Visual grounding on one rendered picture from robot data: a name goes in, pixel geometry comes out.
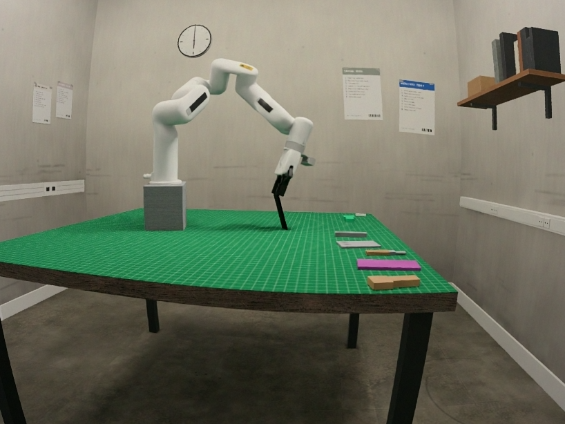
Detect black rectangular strip with white label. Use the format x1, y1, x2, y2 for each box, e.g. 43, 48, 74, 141
274, 192, 287, 230

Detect green work mat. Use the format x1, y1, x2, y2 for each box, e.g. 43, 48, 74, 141
0, 209, 458, 294

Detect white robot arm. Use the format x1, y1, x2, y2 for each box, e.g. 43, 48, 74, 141
143, 59, 316, 185

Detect pink flat bar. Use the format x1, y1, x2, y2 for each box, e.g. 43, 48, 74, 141
357, 259, 421, 271

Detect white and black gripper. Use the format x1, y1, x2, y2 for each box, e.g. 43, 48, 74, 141
272, 147, 303, 197

